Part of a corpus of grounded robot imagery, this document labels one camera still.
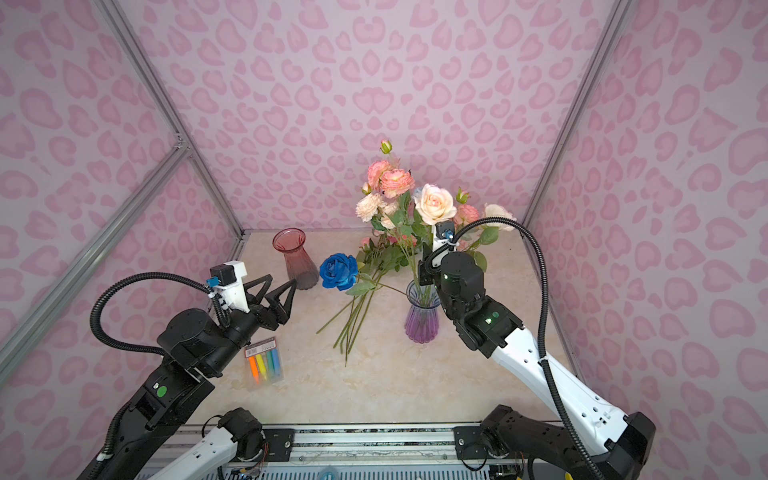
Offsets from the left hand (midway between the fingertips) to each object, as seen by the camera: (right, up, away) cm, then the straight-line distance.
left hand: (282, 275), depth 60 cm
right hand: (+31, +8, +7) cm, 32 cm away
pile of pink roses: (+18, +5, +50) cm, 53 cm away
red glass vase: (-7, +1, +34) cm, 35 cm away
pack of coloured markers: (-15, -26, +25) cm, 39 cm away
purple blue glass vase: (+31, -13, +29) cm, 44 cm away
